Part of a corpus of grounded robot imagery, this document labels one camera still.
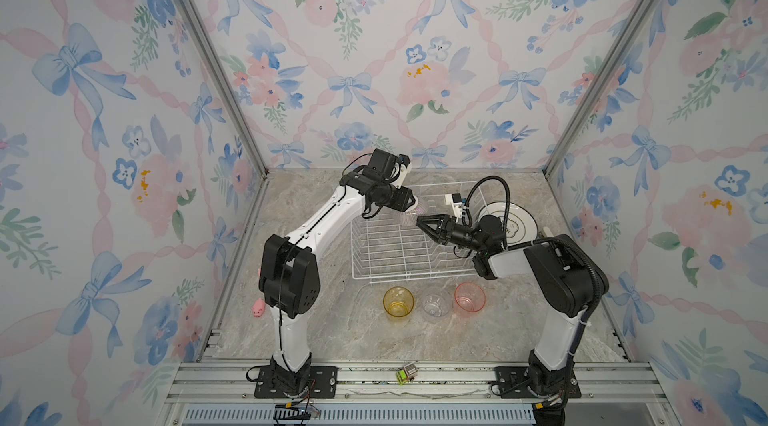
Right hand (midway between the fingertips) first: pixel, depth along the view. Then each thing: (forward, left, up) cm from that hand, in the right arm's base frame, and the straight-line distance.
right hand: (417, 223), depth 83 cm
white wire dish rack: (+3, +7, -18) cm, 19 cm away
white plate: (+10, -36, -15) cm, 41 cm away
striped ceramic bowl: (+5, 0, 0) cm, 5 cm away
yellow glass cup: (-16, +5, -16) cm, 23 cm away
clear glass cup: (-15, -6, -19) cm, 25 cm away
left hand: (+8, +2, +2) cm, 9 cm away
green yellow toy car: (-34, +3, -15) cm, 38 cm away
